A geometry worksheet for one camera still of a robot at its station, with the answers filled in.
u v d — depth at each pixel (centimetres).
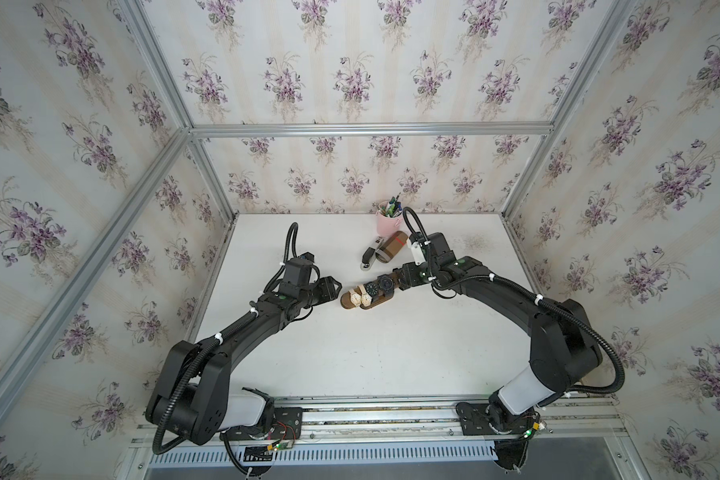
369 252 104
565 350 45
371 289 88
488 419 72
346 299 87
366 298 88
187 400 41
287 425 72
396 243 106
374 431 73
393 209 108
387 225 108
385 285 90
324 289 76
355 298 86
